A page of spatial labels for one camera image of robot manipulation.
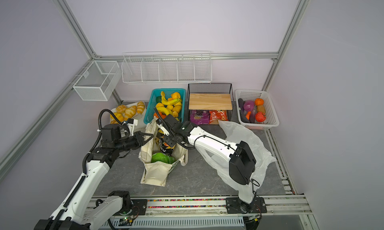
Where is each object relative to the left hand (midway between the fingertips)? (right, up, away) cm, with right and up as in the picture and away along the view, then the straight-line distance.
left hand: (153, 137), depth 74 cm
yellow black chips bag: (+4, -7, +8) cm, 11 cm away
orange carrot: (+59, +11, +34) cm, 69 cm away
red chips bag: (+37, +12, +31) cm, 50 cm away
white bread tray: (-23, +11, +35) cm, 43 cm away
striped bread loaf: (-28, +13, +35) cm, 47 cm away
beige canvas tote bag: (+2, -18, 0) cm, 18 cm away
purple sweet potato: (+61, +10, +31) cm, 70 cm away
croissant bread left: (-36, +11, +35) cm, 51 cm away
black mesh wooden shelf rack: (+30, +19, +26) cm, 44 cm away
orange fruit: (+6, +26, +38) cm, 46 cm away
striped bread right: (-22, +18, +41) cm, 50 cm away
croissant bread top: (-36, +16, +38) cm, 54 cm away
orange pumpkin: (+69, +22, +39) cm, 82 cm away
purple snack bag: (+24, +10, +28) cm, 38 cm away
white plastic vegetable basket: (+74, +10, +28) cm, 80 cm away
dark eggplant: (+54, +9, +27) cm, 61 cm away
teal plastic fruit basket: (-11, +16, +33) cm, 38 cm away
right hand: (+7, -1, +7) cm, 10 cm away
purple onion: (+59, +18, +33) cm, 70 cm away
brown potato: (+70, +17, +37) cm, 81 cm away
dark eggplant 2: (+55, +20, +37) cm, 69 cm away
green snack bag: (+5, -10, +2) cm, 12 cm away
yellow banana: (-1, +21, +38) cm, 43 cm away
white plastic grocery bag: (+47, -1, +23) cm, 52 cm away
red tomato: (+66, +10, +28) cm, 72 cm away
